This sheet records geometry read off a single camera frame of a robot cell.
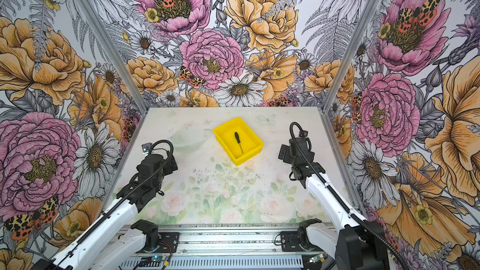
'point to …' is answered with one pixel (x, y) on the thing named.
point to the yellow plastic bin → (250, 143)
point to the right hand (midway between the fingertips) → (293, 155)
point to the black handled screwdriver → (238, 140)
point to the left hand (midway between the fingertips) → (161, 164)
